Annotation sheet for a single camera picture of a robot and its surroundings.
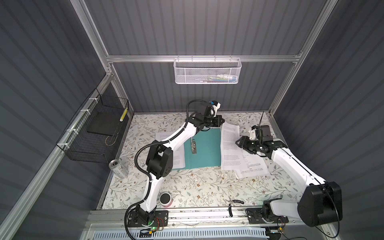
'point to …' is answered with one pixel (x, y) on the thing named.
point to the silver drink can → (118, 168)
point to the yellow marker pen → (123, 114)
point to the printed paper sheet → (178, 155)
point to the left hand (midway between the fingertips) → (224, 119)
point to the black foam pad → (103, 123)
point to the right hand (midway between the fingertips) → (240, 144)
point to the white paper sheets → (235, 158)
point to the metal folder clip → (193, 146)
